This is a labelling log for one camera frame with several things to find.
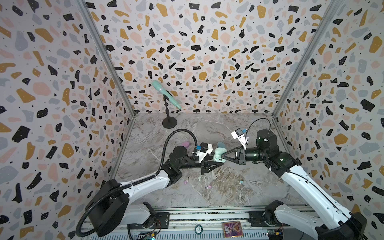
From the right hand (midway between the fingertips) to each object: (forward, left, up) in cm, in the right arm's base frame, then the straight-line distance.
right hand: (226, 157), depth 65 cm
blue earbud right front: (0, -12, -28) cm, 31 cm away
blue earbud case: (+26, -1, -28) cm, 38 cm away
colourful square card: (-23, -4, -27) cm, 36 cm away
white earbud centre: (+2, +12, -28) cm, 30 cm away
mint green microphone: (+46, +39, +5) cm, 61 cm away
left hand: (-1, 0, -2) cm, 2 cm away
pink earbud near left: (-1, +21, -27) cm, 34 cm away
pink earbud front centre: (-3, +7, -28) cm, 29 cm away
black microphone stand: (+45, +38, -26) cm, 64 cm away
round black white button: (-23, +12, -28) cm, 38 cm away
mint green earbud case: (0, +4, -1) cm, 4 cm away
